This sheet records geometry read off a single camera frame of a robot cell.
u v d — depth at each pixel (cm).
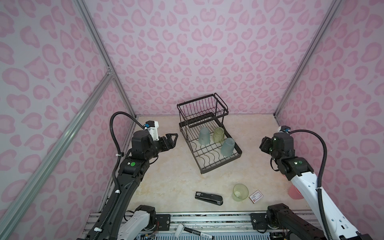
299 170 50
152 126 64
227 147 95
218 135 96
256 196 80
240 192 82
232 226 72
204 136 96
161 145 63
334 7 69
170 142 63
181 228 69
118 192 43
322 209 40
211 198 77
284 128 64
